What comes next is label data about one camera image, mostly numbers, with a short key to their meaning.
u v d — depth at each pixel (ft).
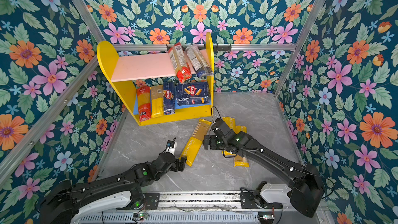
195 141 3.02
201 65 2.41
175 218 2.51
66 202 1.35
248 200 2.41
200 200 2.46
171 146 2.37
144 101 3.07
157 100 3.04
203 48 2.90
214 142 2.23
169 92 3.20
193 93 3.05
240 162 2.75
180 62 2.36
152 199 2.42
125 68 2.51
